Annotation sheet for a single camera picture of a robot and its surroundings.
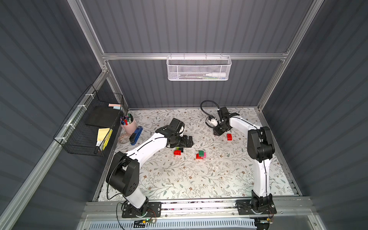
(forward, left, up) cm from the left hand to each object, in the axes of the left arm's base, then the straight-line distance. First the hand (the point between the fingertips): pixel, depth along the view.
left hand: (186, 143), depth 85 cm
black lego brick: (+1, +3, -10) cm, 10 cm away
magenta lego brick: (-3, -12, -10) cm, 16 cm away
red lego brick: (0, +6, -11) cm, 12 cm away
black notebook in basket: (+8, +46, +16) cm, 49 cm away
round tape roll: (+12, +45, -12) cm, 48 cm away
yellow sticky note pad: (-3, +43, +15) cm, 45 cm away
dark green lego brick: (-3, -10, -8) cm, 13 cm away
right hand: (+16, -24, -9) cm, 30 cm away
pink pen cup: (+16, +39, -2) cm, 42 cm away
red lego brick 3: (+11, -31, -11) cm, 35 cm away
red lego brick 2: (-4, -8, -11) cm, 14 cm away
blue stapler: (+11, +37, -10) cm, 39 cm away
